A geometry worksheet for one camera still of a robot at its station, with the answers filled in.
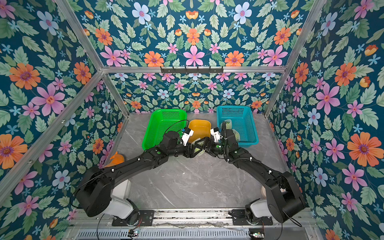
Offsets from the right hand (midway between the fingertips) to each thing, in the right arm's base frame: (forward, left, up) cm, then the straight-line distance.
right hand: (202, 143), depth 80 cm
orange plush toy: (-2, +54, -15) cm, 56 cm away
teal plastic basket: (+35, -30, -18) cm, 49 cm away
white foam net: (-5, +2, +1) cm, 6 cm away
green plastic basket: (+32, +34, -17) cm, 49 cm away
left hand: (-2, +1, -1) cm, 2 cm away
